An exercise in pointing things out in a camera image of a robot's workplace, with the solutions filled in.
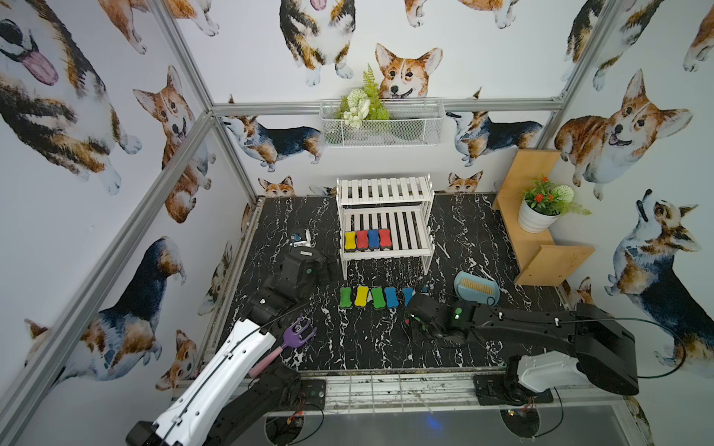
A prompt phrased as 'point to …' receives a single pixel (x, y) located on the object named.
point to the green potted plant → (552, 199)
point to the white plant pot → (534, 222)
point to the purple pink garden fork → (294, 338)
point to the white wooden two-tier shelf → (382, 217)
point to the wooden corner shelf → (535, 259)
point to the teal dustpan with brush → (473, 288)
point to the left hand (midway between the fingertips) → (320, 252)
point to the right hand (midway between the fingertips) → (411, 321)
